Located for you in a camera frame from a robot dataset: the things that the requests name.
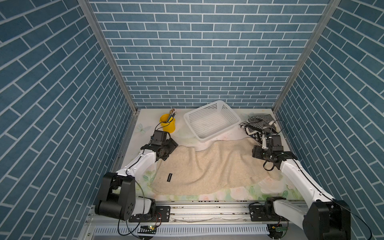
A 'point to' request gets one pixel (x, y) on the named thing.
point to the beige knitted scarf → (189, 171)
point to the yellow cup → (168, 127)
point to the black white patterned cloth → (256, 126)
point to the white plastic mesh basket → (210, 120)
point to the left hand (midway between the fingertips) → (178, 146)
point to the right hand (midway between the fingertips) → (259, 151)
